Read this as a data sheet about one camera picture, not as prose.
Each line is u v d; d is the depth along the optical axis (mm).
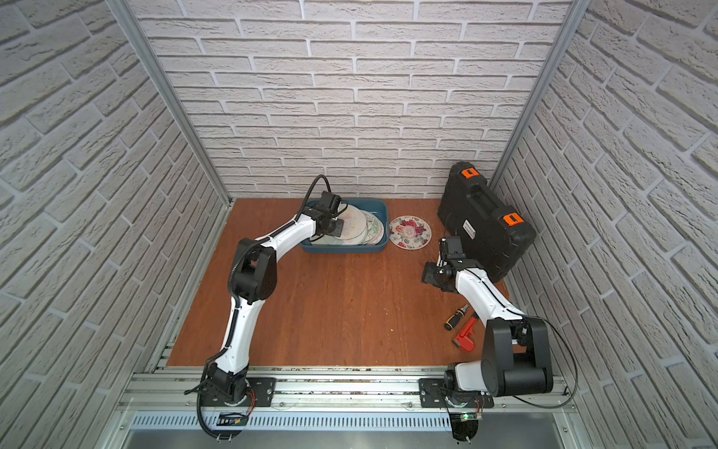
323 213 800
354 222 1082
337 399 737
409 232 1098
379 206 1104
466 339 816
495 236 816
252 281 599
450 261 642
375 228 1093
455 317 866
